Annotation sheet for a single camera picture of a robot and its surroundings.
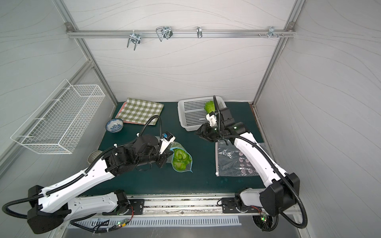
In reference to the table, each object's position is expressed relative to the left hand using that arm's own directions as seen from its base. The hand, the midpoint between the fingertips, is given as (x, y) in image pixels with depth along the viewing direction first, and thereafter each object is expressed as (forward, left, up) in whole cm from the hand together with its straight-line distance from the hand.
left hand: (171, 152), depth 68 cm
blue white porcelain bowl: (+30, +47, -21) cm, 60 cm away
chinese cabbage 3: (+44, -21, -14) cm, 51 cm away
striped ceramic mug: (+5, +50, -18) cm, 53 cm away
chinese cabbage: (-2, -4, -11) cm, 12 cm away
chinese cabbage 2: (+3, -3, -10) cm, 11 cm away
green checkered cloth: (+45, +35, -22) cm, 61 cm away
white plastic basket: (+45, -8, -23) cm, 51 cm away
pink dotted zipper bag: (+7, -33, -24) cm, 41 cm away
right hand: (+10, -12, 0) cm, 16 cm away
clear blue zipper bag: (+5, -1, -2) cm, 5 cm away
